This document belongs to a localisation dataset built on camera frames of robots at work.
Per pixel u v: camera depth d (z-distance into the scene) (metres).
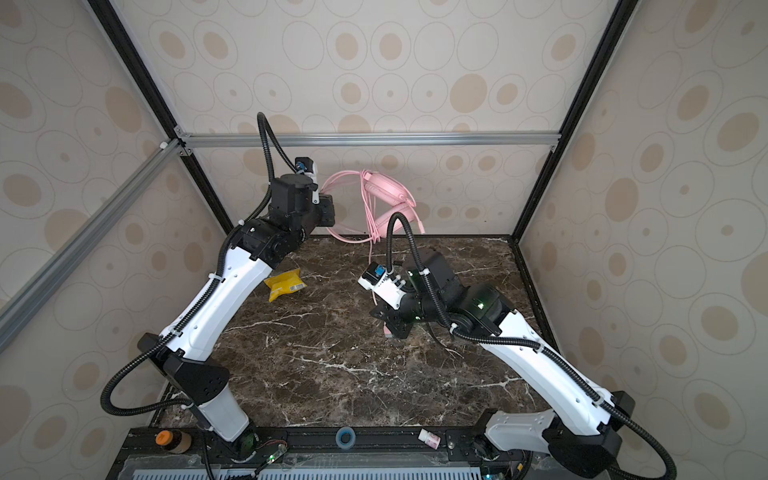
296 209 0.52
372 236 0.69
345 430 0.75
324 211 0.64
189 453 0.73
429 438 0.73
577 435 0.39
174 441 0.69
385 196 0.64
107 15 0.68
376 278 0.52
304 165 0.59
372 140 0.92
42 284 0.55
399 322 0.54
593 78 0.78
